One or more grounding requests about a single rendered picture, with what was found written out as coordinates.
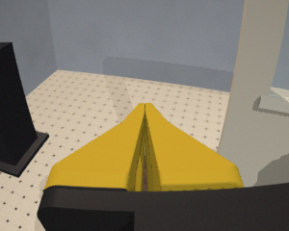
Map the beige window frame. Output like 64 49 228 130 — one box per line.
217 0 289 187

